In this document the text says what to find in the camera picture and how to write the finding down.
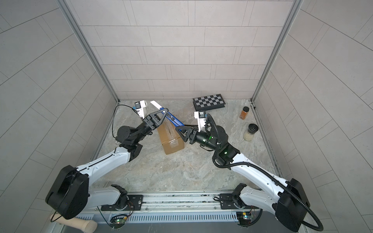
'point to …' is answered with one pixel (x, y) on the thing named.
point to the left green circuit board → (120, 221)
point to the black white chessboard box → (211, 102)
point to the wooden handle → (87, 225)
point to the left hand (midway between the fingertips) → (170, 114)
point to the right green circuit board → (244, 218)
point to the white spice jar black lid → (248, 135)
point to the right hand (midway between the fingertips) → (178, 131)
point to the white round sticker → (275, 217)
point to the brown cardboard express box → (171, 140)
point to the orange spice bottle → (243, 114)
